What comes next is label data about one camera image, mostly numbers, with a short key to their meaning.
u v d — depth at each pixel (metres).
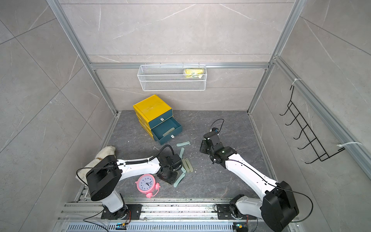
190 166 0.89
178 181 0.83
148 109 0.92
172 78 1.01
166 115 0.91
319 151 0.59
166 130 0.96
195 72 0.84
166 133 0.95
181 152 0.95
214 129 0.73
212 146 0.61
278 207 0.39
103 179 0.45
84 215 0.76
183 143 1.01
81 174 0.76
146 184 0.80
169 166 0.64
